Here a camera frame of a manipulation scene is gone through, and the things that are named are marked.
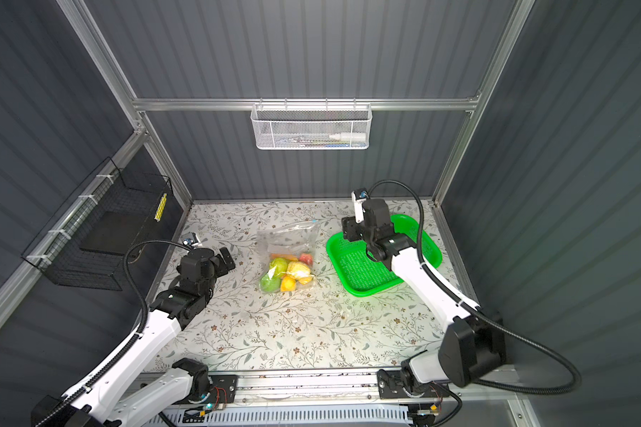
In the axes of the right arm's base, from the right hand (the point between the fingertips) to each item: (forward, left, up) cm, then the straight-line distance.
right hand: (356, 219), depth 82 cm
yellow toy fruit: (-12, +17, -17) cm, 27 cm away
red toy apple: (-2, +17, -19) cm, 26 cm away
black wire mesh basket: (-20, +72, +13) cm, 76 cm away
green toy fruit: (-8, +25, -13) cm, 29 cm away
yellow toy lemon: (-13, +23, -19) cm, 32 cm away
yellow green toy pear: (-10, +19, -13) cm, 25 cm away
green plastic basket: (-6, -2, -24) cm, 25 cm away
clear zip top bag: (+10, +25, -24) cm, 36 cm away
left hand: (-11, +44, -3) cm, 45 cm away
